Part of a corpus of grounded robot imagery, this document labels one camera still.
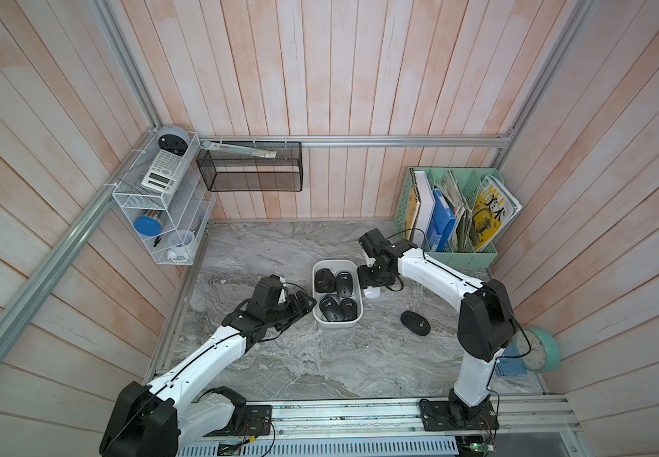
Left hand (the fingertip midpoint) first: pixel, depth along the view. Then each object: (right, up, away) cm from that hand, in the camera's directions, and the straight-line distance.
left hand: (307, 310), depth 82 cm
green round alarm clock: (+64, -10, -7) cm, 65 cm away
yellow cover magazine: (+65, +32, +16) cm, 74 cm away
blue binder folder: (+45, +27, +14) cm, 54 cm away
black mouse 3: (+13, -2, +10) cm, 16 cm away
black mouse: (+5, +7, +13) cm, 16 cm away
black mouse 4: (+34, -6, +7) cm, 35 cm away
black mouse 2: (+12, +6, +13) cm, 19 cm away
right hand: (+18, +8, +10) cm, 22 cm away
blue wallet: (+60, -17, 0) cm, 62 cm away
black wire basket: (-32, +48, +26) cm, 63 cm away
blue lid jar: (-44, +24, -5) cm, 50 cm away
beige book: (+33, +32, +6) cm, 46 cm away
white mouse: (+20, +4, +7) cm, 22 cm away
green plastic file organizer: (+59, +43, +22) cm, 76 cm away
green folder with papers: (+54, +22, +16) cm, 60 cm away
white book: (+39, +29, +12) cm, 50 cm away
